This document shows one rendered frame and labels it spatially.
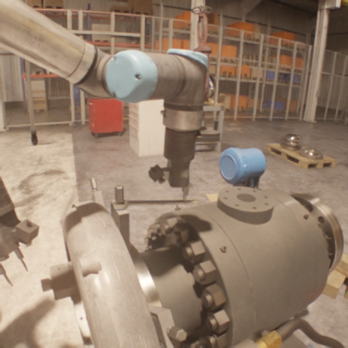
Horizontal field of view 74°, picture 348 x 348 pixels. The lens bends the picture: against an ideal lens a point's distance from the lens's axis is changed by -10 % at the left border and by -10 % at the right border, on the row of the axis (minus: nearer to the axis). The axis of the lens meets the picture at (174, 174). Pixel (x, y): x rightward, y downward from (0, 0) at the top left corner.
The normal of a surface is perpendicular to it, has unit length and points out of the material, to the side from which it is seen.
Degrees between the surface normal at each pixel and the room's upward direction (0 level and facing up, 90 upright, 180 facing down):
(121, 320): 44
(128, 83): 91
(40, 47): 119
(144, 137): 90
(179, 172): 75
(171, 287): 37
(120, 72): 91
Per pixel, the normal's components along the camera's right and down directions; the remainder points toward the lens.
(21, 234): -0.10, 0.23
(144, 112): 0.38, 0.34
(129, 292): 0.29, -0.58
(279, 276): 0.43, -0.23
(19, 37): 0.45, 0.73
